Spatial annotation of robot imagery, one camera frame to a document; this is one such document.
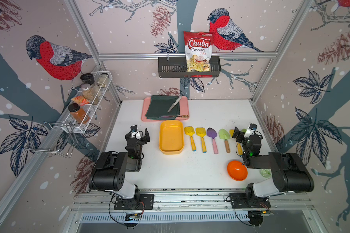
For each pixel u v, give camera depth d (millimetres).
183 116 1102
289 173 460
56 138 597
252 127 778
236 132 844
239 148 809
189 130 1008
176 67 1067
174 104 1178
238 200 724
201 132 1005
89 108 697
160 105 1183
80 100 699
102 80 850
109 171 458
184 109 1146
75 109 621
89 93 714
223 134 985
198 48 820
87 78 742
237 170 816
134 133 775
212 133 980
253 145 696
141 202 727
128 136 823
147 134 848
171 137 959
